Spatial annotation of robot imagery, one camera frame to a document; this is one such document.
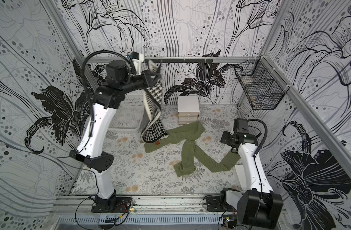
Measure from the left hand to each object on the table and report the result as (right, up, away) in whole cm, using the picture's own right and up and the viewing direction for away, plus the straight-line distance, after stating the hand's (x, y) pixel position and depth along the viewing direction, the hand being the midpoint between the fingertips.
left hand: (159, 78), depth 63 cm
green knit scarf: (+18, -41, +27) cm, 53 cm away
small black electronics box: (+35, -69, +7) cm, 78 cm away
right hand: (+39, -29, +19) cm, 52 cm away
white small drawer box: (+16, -12, +34) cm, 39 cm away
